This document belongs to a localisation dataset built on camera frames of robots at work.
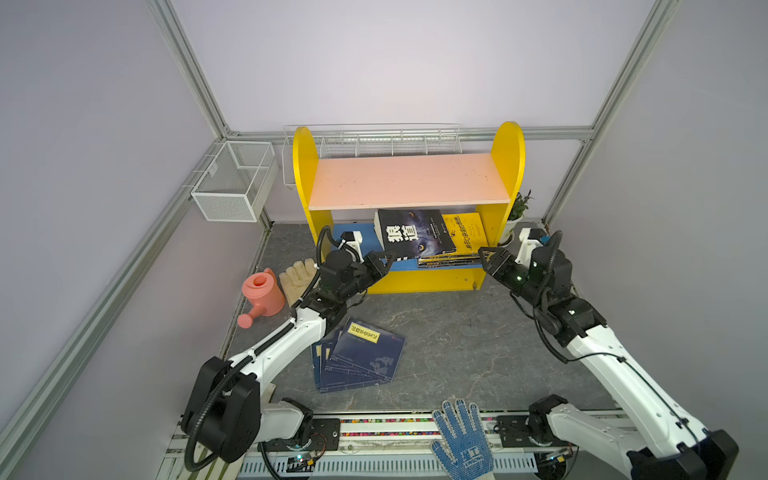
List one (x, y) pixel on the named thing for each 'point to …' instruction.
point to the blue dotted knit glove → (470, 446)
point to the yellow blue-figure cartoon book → (466, 231)
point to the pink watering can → (265, 294)
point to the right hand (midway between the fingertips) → (483, 254)
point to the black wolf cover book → (411, 233)
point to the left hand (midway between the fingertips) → (398, 257)
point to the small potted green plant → (519, 209)
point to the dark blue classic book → (369, 347)
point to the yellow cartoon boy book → (449, 261)
